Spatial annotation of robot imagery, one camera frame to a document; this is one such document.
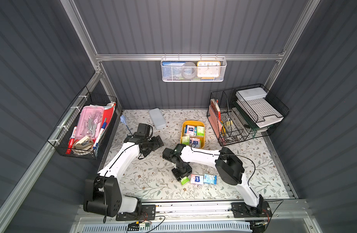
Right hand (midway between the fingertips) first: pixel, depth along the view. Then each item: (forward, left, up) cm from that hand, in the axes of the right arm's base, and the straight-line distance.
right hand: (182, 177), depth 85 cm
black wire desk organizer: (+45, -41, +6) cm, 61 cm away
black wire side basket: (+3, +44, +29) cm, 53 cm away
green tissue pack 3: (-3, -1, +3) cm, 4 cm away
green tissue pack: (+29, -12, +7) cm, 32 cm away
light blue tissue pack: (-1, -16, +2) cm, 16 cm away
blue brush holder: (+25, +35, +22) cm, 48 cm away
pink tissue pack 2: (+21, -8, +5) cm, 23 cm away
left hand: (+14, +15, +11) cm, 23 cm away
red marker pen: (+5, +51, +31) cm, 59 cm away
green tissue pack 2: (+23, -2, +5) cm, 23 cm away
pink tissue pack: (+29, -5, +8) cm, 30 cm away
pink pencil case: (+17, +46, +31) cm, 58 cm away
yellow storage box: (+38, -8, +4) cm, 39 cm away
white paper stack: (+44, -48, +19) cm, 68 cm away
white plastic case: (+45, +20, +1) cm, 49 cm away
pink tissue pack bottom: (-2, -8, +1) cm, 9 cm away
